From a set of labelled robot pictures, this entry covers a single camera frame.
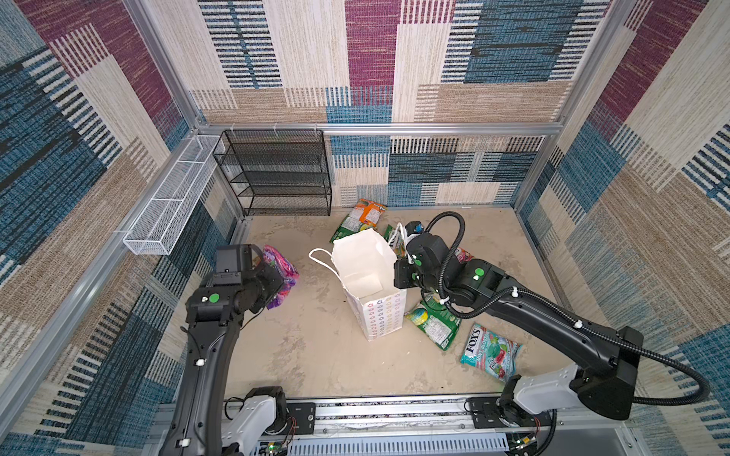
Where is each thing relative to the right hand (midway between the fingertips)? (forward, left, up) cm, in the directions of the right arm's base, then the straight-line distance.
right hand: (396, 271), depth 72 cm
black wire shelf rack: (+51, +41, -8) cm, 66 cm away
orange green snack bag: (+40, +8, -22) cm, 47 cm away
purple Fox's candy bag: (+1, +27, +2) cm, 28 cm away
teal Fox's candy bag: (-14, -27, -23) cm, 37 cm away
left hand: (0, +29, 0) cm, 29 cm away
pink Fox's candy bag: (+20, -27, -23) cm, 40 cm away
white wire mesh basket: (+24, +74, -8) cm, 78 cm away
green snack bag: (-4, -13, -22) cm, 26 cm away
